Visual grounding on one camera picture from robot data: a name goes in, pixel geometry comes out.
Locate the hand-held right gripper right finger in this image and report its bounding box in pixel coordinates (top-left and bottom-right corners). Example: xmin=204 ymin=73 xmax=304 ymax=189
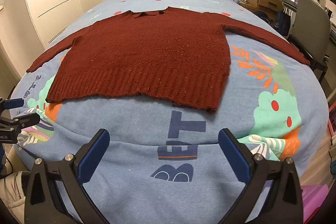
xmin=218 ymin=128 xmax=305 ymax=224

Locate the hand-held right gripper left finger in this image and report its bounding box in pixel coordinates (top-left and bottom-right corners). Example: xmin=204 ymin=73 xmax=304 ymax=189
xmin=24 ymin=129 xmax=111 ymax=224

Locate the dark blue bag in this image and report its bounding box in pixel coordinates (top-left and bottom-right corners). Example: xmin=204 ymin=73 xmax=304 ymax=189
xmin=274 ymin=10 xmax=292 ymax=36

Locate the printed blue bed cover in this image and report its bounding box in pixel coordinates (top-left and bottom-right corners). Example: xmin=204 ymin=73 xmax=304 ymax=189
xmin=10 ymin=0 xmax=330 ymax=224

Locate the pink storage box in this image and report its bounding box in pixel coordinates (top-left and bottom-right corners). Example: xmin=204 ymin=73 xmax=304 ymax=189
xmin=299 ymin=183 xmax=329 ymax=224

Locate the white desk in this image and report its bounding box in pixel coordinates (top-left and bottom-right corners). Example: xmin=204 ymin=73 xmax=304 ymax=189
xmin=278 ymin=0 xmax=301 ymax=17

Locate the person's white quilted clothing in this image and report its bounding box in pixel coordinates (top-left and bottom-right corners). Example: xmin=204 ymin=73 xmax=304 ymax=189
xmin=0 ymin=171 xmax=30 ymax=214

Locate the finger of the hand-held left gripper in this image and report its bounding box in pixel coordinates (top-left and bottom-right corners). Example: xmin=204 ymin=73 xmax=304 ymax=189
xmin=0 ymin=112 xmax=41 ymax=131
xmin=0 ymin=98 xmax=25 ymax=110

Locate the grey chair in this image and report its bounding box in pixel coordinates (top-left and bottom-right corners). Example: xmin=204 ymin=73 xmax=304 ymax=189
xmin=287 ymin=0 xmax=332 ymax=83

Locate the dark red knitted sweater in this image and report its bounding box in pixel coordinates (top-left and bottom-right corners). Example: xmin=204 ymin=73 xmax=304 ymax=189
xmin=26 ymin=7 xmax=311 ymax=115

